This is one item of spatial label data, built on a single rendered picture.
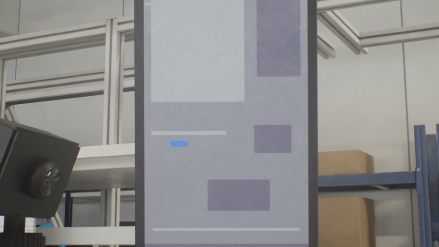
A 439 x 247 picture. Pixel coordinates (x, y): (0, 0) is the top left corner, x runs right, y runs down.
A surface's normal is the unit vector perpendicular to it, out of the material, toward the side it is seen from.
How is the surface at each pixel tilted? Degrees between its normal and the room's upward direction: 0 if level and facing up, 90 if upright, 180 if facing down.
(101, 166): 90
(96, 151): 90
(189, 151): 101
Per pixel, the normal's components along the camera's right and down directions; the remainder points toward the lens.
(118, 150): -0.44, -0.18
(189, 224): -0.02, 0.00
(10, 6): 0.90, -0.08
